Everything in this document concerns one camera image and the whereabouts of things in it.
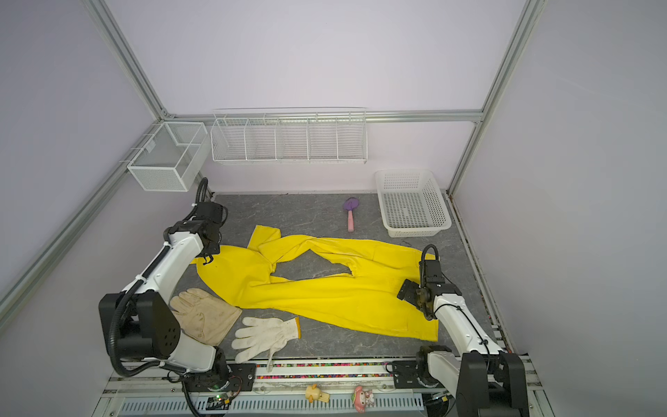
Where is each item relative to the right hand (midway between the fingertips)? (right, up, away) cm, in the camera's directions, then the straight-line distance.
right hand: (414, 296), depth 88 cm
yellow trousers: (-16, -1, +3) cm, 16 cm away
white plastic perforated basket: (+7, +34, +28) cm, 44 cm away
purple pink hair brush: (-21, +33, +27) cm, 47 cm away
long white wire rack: (-45, +58, +11) cm, 74 cm away
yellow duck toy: (-32, -20, -20) cm, 43 cm away
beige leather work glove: (-71, -6, -3) cm, 71 cm away
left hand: (-71, +17, -6) cm, 74 cm away
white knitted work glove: (-49, -11, -7) cm, 51 cm away
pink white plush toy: (-19, -21, -20) cm, 35 cm away
